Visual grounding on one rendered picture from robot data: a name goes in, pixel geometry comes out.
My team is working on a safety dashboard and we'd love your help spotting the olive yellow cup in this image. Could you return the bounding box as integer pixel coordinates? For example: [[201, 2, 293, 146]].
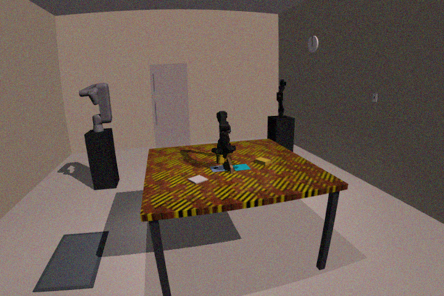
[[216, 154, 225, 164]]

